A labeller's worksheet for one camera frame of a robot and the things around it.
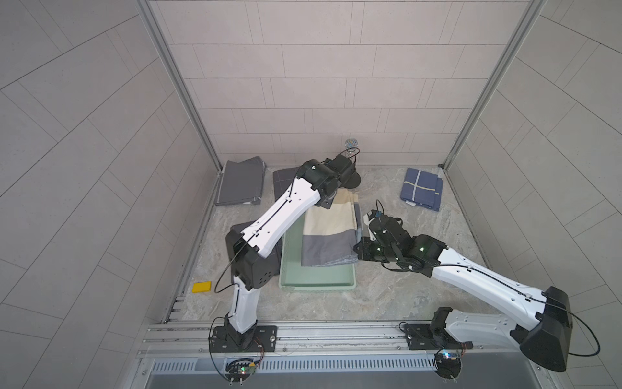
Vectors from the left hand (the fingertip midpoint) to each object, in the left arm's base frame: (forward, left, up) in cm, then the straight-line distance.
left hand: (318, 196), depth 79 cm
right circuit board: (-44, -38, -21) cm, 61 cm away
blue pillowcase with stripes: (+20, -47, -20) cm, 55 cm away
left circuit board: (-45, +20, -19) cm, 53 cm away
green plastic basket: (-20, +7, -18) cm, 28 cm away
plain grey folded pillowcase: (+23, +35, -20) cm, 46 cm away
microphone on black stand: (+19, -12, +5) cm, 23 cm away
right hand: (-16, -10, -7) cm, 20 cm away
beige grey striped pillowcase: (-11, -4, -6) cm, 14 cm away
